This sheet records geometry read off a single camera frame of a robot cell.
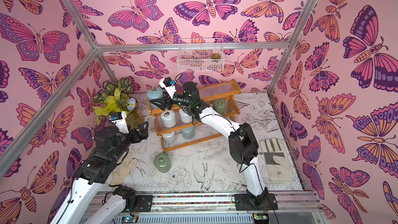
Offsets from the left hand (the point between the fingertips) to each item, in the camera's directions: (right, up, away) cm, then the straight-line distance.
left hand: (141, 122), depth 71 cm
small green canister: (+37, +8, +13) cm, 40 cm away
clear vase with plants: (-20, +13, +15) cm, 28 cm away
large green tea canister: (+8, -21, +7) cm, 24 cm away
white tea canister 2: (+18, +2, +12) cm, 22 cm away
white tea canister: (+11, +2, +9) cm, 14 cm away
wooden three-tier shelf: (+14, -5, +14) cm, 21 cm away
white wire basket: (+27, +39, +25) cm, 54 cm away
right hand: (+6, +14, +2) cm, 15 cm away
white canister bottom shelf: (+9, -10, +18) cm, 23 cm away
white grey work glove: (+70, -24, +15) cm, 75 cm away
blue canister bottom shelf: (+20, -8, +21) cm, 30 cm away
